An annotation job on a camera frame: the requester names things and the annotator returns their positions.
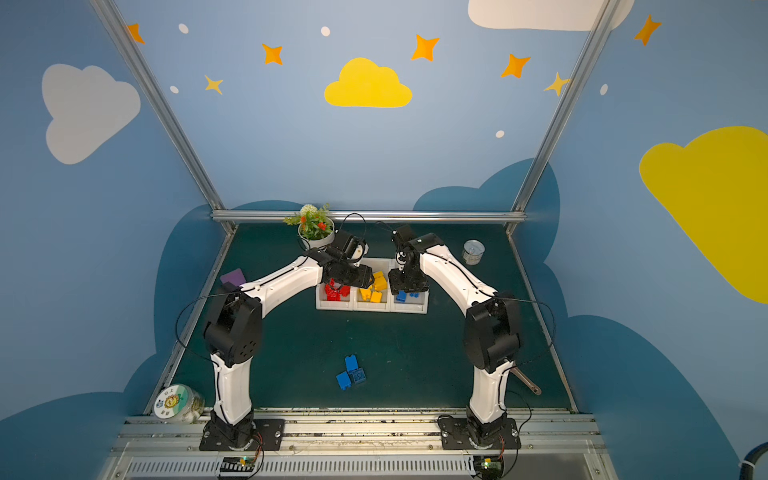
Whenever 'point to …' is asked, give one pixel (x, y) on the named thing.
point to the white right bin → (409, 302)
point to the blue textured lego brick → (358, 375)
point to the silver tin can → (473, 251)
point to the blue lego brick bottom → (343, 380)
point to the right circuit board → (490, 467)
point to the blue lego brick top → (416, 295)
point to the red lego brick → (333, 293)
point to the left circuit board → (237, 464)
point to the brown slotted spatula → (530, 385)
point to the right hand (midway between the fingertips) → (404, 286)
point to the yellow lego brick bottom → (380, 282)
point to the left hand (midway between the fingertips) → (366, 275)
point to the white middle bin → (376, 265)
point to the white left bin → (346, 302)
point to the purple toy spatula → (236, 277)
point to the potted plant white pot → (316, 227)
